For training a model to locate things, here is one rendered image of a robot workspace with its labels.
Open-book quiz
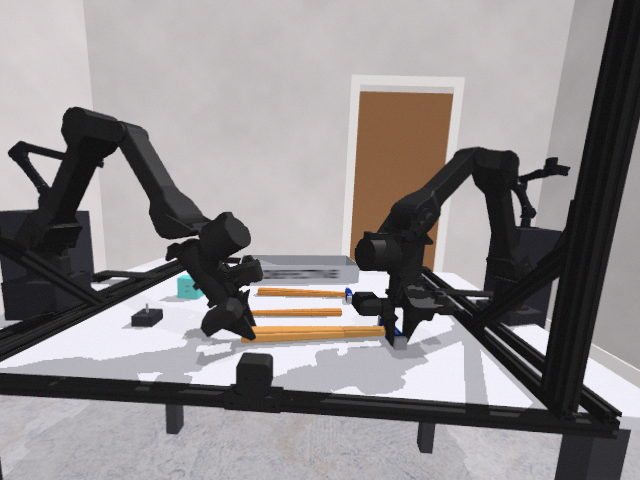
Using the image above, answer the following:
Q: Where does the teal cube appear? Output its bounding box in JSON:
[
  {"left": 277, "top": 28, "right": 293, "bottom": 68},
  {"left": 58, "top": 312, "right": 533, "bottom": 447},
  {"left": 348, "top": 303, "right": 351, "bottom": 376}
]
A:
[{"left": 177, "top": 275, "right": 204, "bottom": 299}]

